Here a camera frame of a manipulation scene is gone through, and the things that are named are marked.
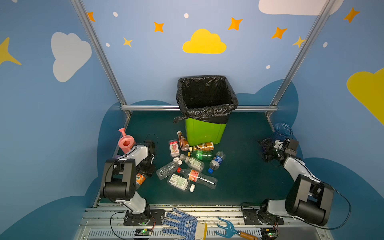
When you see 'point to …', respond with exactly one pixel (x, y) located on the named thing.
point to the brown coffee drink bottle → (183, 143)
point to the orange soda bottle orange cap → (140, 178)
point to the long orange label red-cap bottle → (194, 176)
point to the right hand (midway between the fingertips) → (259, 143)
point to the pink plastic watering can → (126, 142)
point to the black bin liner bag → (207, 98)
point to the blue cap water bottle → (216, 162)
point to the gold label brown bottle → (205, 146)
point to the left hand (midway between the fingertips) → (145, 173)
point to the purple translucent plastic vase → (284, 130)
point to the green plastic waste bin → (198, 132)
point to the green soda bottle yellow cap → (201, 154)
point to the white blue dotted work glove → (188, 228)
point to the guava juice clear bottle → (174, 148)
